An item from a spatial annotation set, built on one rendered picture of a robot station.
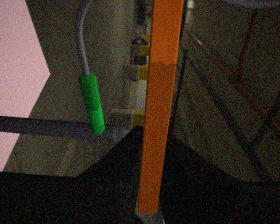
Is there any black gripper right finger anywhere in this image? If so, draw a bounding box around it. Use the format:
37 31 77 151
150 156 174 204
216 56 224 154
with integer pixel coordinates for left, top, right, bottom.
159 132 280 224

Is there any orange long bar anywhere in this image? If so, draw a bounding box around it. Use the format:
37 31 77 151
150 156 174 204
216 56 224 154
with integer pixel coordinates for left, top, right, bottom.
137 0 183 214

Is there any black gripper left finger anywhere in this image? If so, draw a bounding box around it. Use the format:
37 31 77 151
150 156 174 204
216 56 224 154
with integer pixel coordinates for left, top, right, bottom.
0 125 143 224

